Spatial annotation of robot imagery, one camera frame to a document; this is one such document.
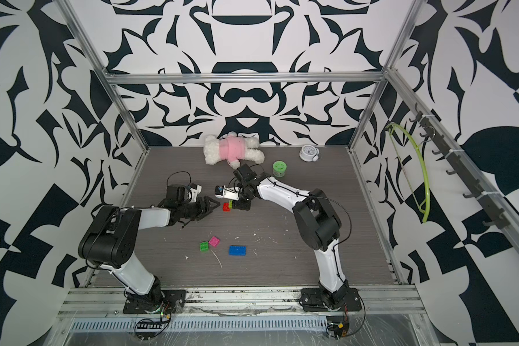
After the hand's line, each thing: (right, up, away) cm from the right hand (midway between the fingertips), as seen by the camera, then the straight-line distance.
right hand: (235, 196), depth 93 cm
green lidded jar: (+20, +12, +12) cm, 26 cm away
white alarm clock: (+36, +20, +21) cm, 47 cm away
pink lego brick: (-7, -17, -6) cm, 20 cm away
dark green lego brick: (-11, -19, -9) cm, 23 cm away
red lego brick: (-4, -5, +3) cm, 7 cm away
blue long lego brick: (+2, -19, -10) cm, 22 cm away
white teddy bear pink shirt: (-3, +22, +15) cm, 27 cm away
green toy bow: (+61, 0, -26) cm, 66 cm away
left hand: (-9, -3, +1) cm, 9 cm away
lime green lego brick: (0, -1, -10) cm, 10 cm away
